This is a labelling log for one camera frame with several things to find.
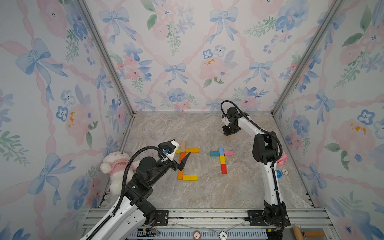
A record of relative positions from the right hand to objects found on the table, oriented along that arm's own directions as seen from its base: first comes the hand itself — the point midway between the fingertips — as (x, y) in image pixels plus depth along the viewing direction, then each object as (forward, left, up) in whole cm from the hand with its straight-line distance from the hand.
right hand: (228, 131), depth 108 cm
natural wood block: (-13, +32, 0) cm, 34 cm away
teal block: (-18, +11, -1) cm, 21 cm away
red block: (-27, +5, -2) cm, 28 cm away
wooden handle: (-60, -25, 0) cm, 65 cm away
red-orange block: (-18, +32, -2) cm, 37 cm away
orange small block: (-32, +32, 0) cm, 45 cm away
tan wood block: (-5, +1, +1) cm, 5 cm away
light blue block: (-16, +6, 0) cm, 17 cm away
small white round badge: (-29, -31, -2) cm, 42 cm away
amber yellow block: (-16, +25, 0) cm, 30 cm away
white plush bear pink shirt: (-31, +66, +11) cm, 74 cm away
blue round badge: (-30, -27, -1) cm, 40 cm away
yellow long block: (-34, +26, +1) cm, 43 cm away
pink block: (-18, +2, 0) cm, 18 cm away
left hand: (-30, +29, +28) cm, 51 cm away
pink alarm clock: (-23, -31, 0) cm, 38 cm away
